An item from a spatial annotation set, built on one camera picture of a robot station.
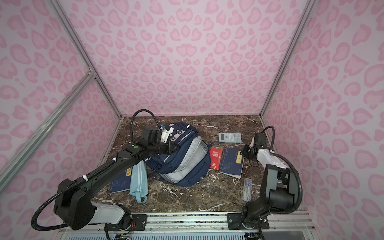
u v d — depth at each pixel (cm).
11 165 52
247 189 82
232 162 92
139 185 82
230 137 104
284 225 73
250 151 80
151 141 63
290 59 86
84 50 84
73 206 40
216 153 98
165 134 73
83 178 43
